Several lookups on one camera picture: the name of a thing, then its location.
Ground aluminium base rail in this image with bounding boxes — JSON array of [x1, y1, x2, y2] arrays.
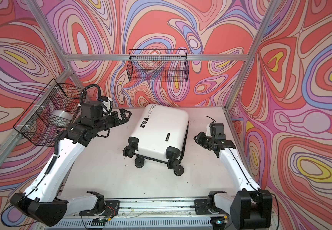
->
[[52, 196, 235, 230]]

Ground black suitcase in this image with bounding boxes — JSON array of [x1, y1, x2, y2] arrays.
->
[[123, 104, 189, 176]]

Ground back wall wire basket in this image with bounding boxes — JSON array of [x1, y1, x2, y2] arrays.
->
[[126, 48, 189, 82]]

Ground white tape roll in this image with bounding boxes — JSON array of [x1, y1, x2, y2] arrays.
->
[[48, 110, 73, 127]]

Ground left wall wire basket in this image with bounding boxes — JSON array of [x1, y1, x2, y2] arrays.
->
[[13, 79, 82, 147]]

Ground wall wire basket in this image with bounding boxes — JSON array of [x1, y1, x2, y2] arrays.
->
[[13, 79, 82, 147], [126, 48, 189, 82]]

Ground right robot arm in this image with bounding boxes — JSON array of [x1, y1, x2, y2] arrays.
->
[[194, 122, 273, 230]]

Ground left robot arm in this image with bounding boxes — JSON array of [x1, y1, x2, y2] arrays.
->
[[10, 101, 131, 227]]

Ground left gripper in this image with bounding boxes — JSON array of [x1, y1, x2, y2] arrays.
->
[[93, 108, 132, 135]]

